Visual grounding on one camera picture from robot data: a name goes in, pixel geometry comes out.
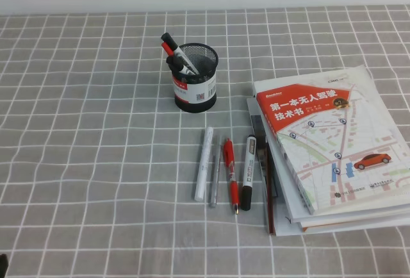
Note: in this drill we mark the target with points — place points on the red capped marker in holder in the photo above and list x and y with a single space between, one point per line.
175 62

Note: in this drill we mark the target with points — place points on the orange white top book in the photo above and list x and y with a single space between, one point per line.
338 139

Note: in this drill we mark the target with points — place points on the black white whiteboard marker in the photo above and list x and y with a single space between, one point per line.
248 172

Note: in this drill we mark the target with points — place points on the black mesh pen holder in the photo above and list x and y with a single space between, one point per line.
196 93

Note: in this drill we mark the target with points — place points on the red ballpoint pen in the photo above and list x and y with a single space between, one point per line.
230 165

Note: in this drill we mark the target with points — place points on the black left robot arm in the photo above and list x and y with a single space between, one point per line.
3 265

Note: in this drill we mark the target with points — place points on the white middle book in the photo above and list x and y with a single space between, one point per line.
293 200

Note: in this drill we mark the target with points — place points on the bottom book with dark cover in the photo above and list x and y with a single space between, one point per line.
279 222

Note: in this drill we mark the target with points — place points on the black capped marker in holder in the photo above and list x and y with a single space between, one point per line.
167 38

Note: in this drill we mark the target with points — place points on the grey checked tablecloth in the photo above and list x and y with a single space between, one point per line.
98 163

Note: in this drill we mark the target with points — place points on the white pen on table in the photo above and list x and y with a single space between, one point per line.
203 165

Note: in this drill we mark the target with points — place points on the silver grey pen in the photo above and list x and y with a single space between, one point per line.
214 186

